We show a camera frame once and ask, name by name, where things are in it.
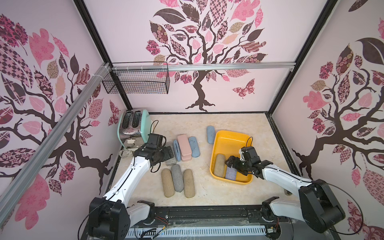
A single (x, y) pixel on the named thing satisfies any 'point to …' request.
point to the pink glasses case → (184, 147)
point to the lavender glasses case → (231, 173)
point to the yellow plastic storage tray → (228, 143)
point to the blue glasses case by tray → (211, 134)
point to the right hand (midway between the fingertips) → (229, 163)
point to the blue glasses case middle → (194, 146)
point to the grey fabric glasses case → (177, 175)
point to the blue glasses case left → (177, 150)
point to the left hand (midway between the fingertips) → (166, 158)
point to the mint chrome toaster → (134, 128)
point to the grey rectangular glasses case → (173, 161)
